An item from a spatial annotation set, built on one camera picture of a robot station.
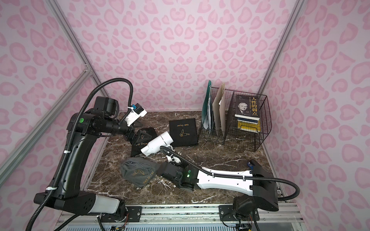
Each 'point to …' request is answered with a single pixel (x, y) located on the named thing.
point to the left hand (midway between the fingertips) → (145, 129)
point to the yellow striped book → (250, 126)
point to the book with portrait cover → (247, 107)
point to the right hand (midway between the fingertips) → (175, 160)
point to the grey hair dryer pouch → (138, 171)
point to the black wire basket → (247, 121)
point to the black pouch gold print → (183, 132)
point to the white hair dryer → (165, 139)
